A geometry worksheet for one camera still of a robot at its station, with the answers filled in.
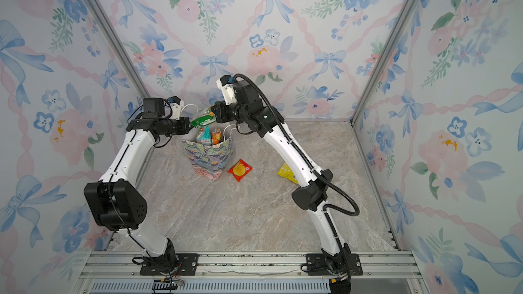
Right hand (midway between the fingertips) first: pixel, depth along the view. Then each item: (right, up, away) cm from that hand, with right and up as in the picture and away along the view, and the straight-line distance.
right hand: (210, 107), depth 72 cm
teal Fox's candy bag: (-6, -9, +13) cm, 17 cm away
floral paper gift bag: (-4, -20, +12) cm, 24 cm away
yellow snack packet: (+29, -27, +25) cm, 47 cm away
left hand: (-11, -4, +14) cm, 18 cm away
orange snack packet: (-2, -10, +15) cm, 18 cm away
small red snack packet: (+7, -26, +26) cm, 37 cm away
